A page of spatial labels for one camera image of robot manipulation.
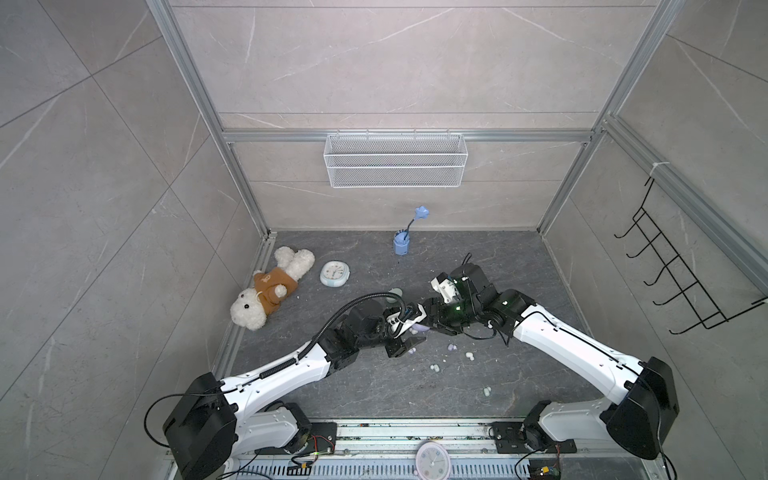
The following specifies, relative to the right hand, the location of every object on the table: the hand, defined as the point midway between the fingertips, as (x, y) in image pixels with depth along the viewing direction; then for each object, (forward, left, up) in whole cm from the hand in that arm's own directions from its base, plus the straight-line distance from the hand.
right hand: (417, 320), depth 75 cm
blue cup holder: (+38, +2, -12) cm, 40 cm away
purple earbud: (0, -11, -18) cm, 21 cm away
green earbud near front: (-13, -19, -18) cm, 29 cm away
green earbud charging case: (+20, +4, -17) cm, 27 cm away
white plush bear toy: (+11, +50, -10) cm, 52 cm away
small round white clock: (+27, +27, -16) cm, 41 cm away
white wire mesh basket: (+56, +4, +11) cm, 57 cm away
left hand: (0, 0, -1) cm, 1 cm away
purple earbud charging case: (-3, 0, +2) cm, 3 cm away
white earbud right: (-2, -17, -19) cm, 25 cm away
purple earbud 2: (-1, +1, -18) cm, 18 cm away
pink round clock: (-28, -2, -16) cm, 33 cm away
